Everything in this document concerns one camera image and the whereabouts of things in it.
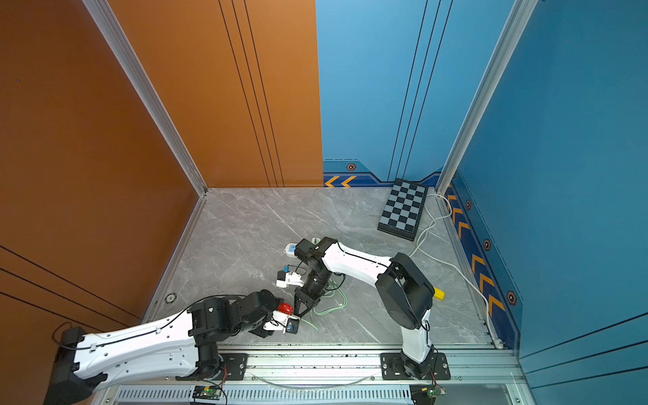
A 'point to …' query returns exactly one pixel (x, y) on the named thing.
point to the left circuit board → (212, 392)
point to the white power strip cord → (458, 270)
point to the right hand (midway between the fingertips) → (299, 313)
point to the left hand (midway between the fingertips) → (282, 302)
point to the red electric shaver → (286, 308)
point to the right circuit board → (423, 394)
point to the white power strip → (290, 250)
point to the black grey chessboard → (402, 210)
